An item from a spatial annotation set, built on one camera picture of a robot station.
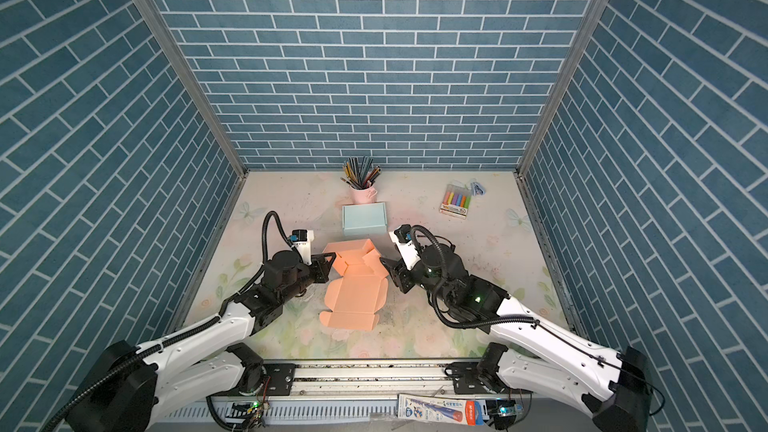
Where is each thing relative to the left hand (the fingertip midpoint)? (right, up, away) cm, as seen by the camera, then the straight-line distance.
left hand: (338, 256), depth 83 cm
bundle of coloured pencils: (+3, +25, +22) cm, 34 cm away
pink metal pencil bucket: (+5, +17, +20) cm, 26 cm away
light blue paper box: (+5, +9, +20) cm, 22 cm away
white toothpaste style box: (+28, -33, -13) cm, 45 cm away
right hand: (+14, +4, -12) cm, 19 cm away
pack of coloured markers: (+38, +16, +29) cm, 51 cm away
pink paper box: (+5, -11, -4) cm, 13 cm away
